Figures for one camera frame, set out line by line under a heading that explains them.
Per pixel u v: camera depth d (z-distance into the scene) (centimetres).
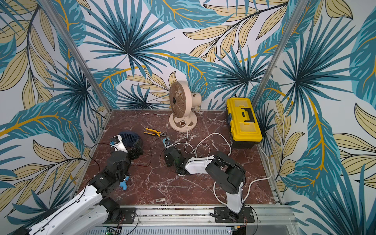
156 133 103
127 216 74
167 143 80
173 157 70
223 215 73
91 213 58
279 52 84
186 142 100
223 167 54
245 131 87
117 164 55
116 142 63
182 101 86
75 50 83
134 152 68
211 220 73
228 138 101
